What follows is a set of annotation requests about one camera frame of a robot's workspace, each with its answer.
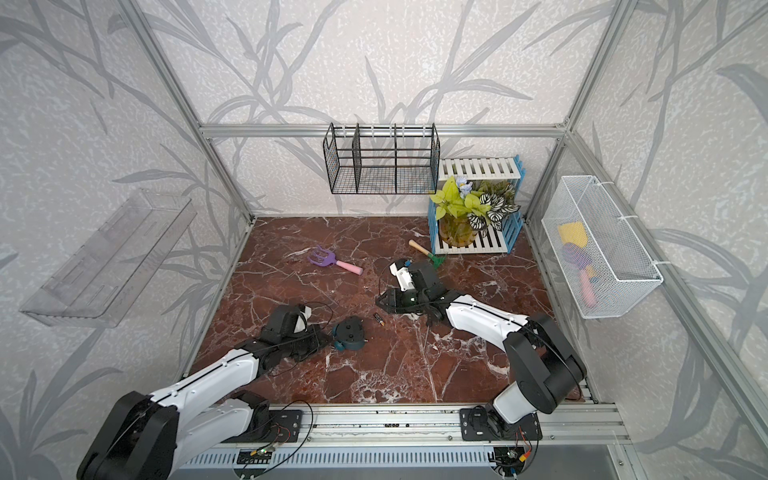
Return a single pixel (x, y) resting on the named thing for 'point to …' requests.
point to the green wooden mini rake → (436, 260)
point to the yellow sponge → (573, 232)
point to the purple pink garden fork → (325, 258)
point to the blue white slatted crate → (510, 170)
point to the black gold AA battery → (379, 319)
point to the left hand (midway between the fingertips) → (334, 338)
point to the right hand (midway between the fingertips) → (379, 300)
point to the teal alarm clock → (348, 333)
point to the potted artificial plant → (469, 211)
